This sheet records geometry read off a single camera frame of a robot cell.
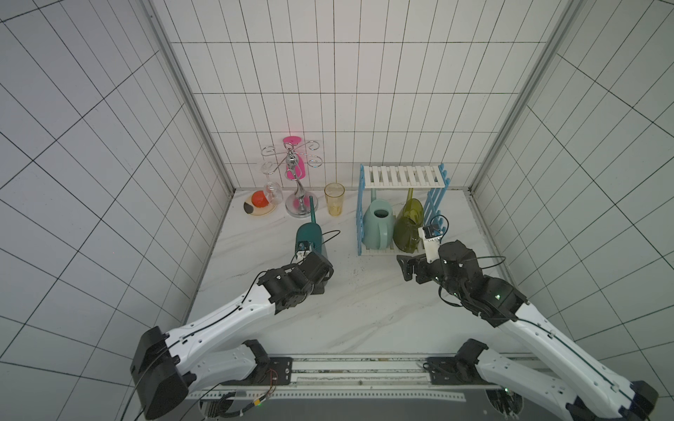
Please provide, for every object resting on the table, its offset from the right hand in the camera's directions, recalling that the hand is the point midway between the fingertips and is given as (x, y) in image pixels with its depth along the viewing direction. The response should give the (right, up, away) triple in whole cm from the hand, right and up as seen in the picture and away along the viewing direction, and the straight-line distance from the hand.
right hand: (403, 253), depth 72 cm
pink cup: (-35, +28, +35) cm, 58 cm away
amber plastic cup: (-20, +19, +31) cm, 42 cm away
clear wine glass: (-44, +19, +28) cm, 55 cm away
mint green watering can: (-5, +8, +15) cm, 17 cm away
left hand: (-28, -10, +6) cm, 30 cm away
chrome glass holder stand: (-36, +15, +41) cm, 57 cm away
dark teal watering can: (-28, +5, +11) cm, 31 cm away
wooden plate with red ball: (-54, +15, +38) cm, 67 cm away
